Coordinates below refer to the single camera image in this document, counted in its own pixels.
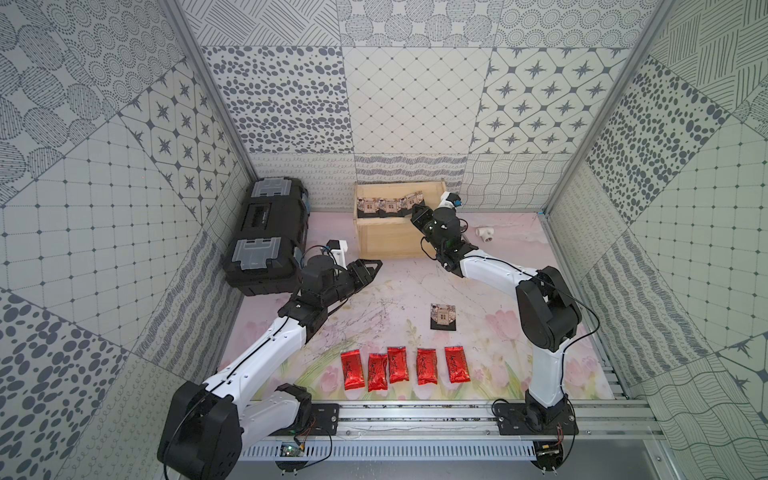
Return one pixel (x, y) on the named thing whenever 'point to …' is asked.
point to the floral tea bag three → (414, 198)
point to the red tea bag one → (353, 370)
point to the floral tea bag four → (443, 317)
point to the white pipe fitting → (486, 233)
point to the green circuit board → (290, 450)
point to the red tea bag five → (457, 364)
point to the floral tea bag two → (391, 205)
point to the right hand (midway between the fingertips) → (413, 207)
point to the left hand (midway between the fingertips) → (378, 260)
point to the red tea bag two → (377, 372)
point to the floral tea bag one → (367, 207)
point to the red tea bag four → (426, 363)
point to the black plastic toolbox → (263, 255)
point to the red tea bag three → (398, 364)
